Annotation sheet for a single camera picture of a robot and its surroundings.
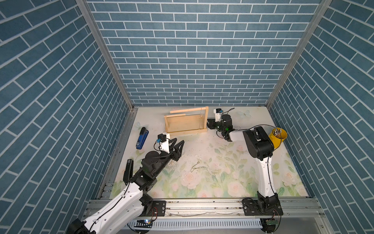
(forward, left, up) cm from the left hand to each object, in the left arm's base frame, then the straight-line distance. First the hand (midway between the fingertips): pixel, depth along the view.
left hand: (184, 142), depth 73 cm
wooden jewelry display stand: (+29, +3, -22) cm, 37 cm away
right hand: (+29, -15, -17) cm, 37 cm away
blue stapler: (+16, +30, -21) cm, 40 cm away
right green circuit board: (-31, -44, -24) cm, 59 cm away
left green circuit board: (-31, +20, -27) cm, 45 cm away
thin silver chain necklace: (0, -8, -24) cm, 25 cm away
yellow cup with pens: (+11, -57, -10) cm, 59 cm away
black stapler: (-8, +32, -20) cm, 38 cm away
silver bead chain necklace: (+24, -10, -3) cm, 26 cm away
